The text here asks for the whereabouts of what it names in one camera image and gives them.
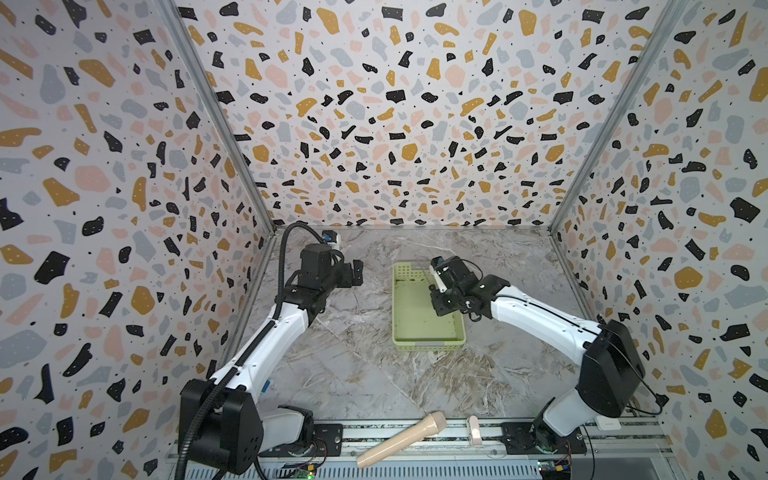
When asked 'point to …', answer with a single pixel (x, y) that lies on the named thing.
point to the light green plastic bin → (414, 323)
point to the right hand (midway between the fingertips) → (433, 293)
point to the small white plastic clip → (475, 430)
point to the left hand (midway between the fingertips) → (346, 257)
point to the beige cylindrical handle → (434, 423)
